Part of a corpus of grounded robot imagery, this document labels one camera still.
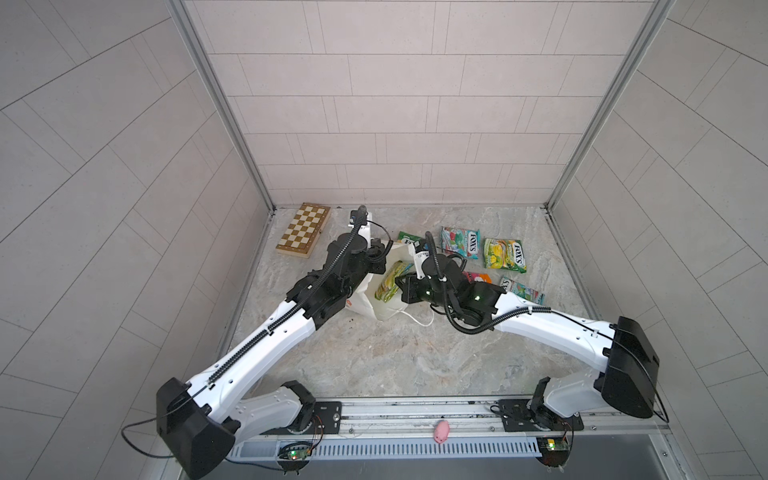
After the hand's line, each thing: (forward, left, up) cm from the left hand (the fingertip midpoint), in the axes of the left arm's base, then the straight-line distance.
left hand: (387, 237), depth 71 cm
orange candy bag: (+4, -26, -26) cm, 37 cm away
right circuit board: (-40, -39, -28) cm, 63 cm away
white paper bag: (-12, +6, -10) cm, 17 cm away
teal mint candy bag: (+18, -25, -26) cm, 40 cm away
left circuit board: (-42, +20, -25) cm, 53 cm away
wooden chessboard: (+20, +31, -24) cm, 44 cm away
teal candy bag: (-1, -41, -26) cm, 48 cm away
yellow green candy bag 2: (-7, 0, -11) cm, 13 cm away
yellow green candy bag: (+13, -40, -25) cm, 49 cm away
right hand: (-8, -1, -9) cm, 12 cm away
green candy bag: (+21, -5, -28) cm, 35 cm away
